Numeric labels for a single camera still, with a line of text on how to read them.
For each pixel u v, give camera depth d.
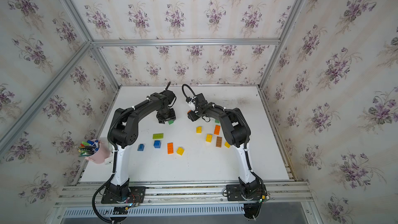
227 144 0.88
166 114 0.85
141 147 0.86
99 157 0.79
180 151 0.86
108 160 0.82
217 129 0.96
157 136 0.93
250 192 0.64
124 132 0.56
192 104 0.94
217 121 0.99
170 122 0.98
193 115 0.93
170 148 0.88
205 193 0.75
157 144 0.88
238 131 0.57
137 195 0.72
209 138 0.90
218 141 0.91
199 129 0.95
